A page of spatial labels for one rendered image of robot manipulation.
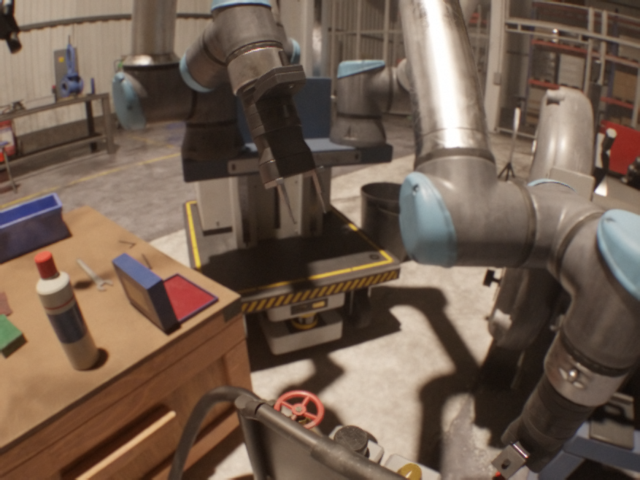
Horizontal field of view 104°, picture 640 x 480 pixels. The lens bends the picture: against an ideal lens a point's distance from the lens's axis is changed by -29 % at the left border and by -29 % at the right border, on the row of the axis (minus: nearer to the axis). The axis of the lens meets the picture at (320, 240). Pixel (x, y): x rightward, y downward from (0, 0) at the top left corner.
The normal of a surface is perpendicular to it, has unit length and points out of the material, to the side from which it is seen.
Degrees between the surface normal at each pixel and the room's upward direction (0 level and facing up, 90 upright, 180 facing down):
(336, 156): 90
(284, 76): 66
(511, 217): 57
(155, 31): 99
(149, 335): 0
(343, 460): 26
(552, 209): 43
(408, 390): 0
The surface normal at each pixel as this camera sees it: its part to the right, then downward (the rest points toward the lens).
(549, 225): 0.00, 0.00
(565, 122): -0.36, -0.47
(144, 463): 0.82, 0.28
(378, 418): 0.03, -0.89
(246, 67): -0.29, 0.25
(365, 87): -0.03, 0.45
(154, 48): 0.51, 0.54
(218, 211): 0.39, 0.43
